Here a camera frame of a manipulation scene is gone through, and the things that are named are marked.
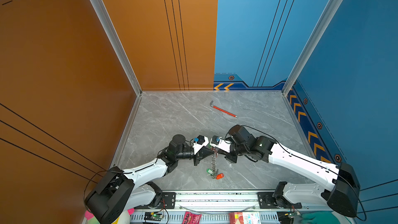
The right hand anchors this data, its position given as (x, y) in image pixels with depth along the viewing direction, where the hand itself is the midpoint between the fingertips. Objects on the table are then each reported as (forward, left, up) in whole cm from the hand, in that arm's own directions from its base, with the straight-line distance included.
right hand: (218, 150), depth 75 cm
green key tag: (-5, +4, -14) cm, 15 cm away
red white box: (-26, -11, -10) cm, 30 cm away
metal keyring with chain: (-1, +2, -14) cm, 14 cm away
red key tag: (-8, -1, -14) cm, 16 cm away
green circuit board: (-25, +31, -15) cm, 42 cm away
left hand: (0, +2, -1) cm, 3 cm away
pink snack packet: (-26, +13, -13) cm, 32 cm away
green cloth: (-25, -43, -12) cm, 52 cm away
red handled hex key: (+36, -6, -13) cm, 39 cm away
